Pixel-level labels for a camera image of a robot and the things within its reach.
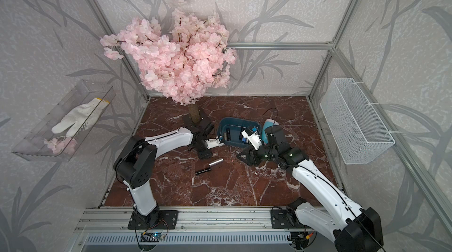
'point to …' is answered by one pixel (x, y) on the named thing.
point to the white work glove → (81, 117)
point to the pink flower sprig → (62, 143)
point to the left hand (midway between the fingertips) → (208, 151)
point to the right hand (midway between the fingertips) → (241, 152)
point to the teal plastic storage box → (231, 129)
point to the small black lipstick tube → (228, 134)
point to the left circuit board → (151, 237)
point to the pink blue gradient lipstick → (245, 139)
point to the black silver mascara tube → (202, 171)
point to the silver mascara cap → (216, 162)
